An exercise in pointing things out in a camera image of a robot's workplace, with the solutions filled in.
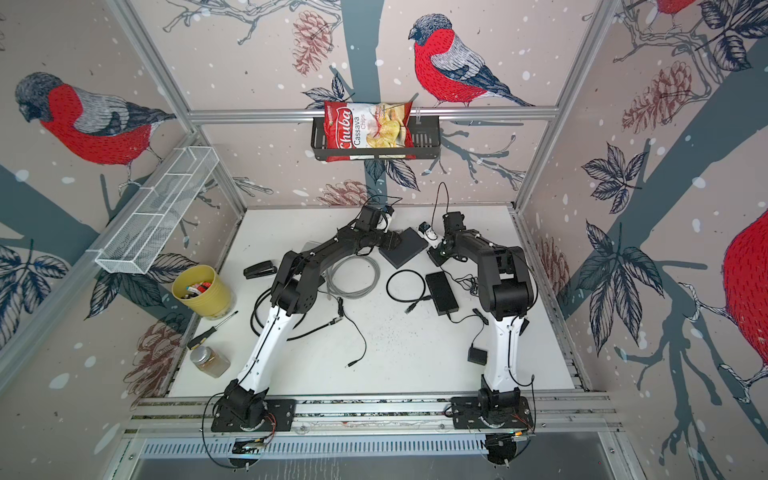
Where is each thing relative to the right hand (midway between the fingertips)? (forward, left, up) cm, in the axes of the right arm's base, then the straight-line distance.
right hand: (431, 255), depth 106 cm
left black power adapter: (-24, +29, +1) cm, 38 cm away
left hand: (+5, +13, +4) cm, 14 cm away
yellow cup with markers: (-24, +68, +14) cm, 73 cm away
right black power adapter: (-34, -12, -1) cm, 36 cm away
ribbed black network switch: (-14, -3, -2) cm, 15 cm away
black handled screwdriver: (-34, +69, +3) cm, 77 cm away
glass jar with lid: (-42, +58, +9) cm, 73 cm away
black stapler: (-10, +59, +3) cm, 60 cm away
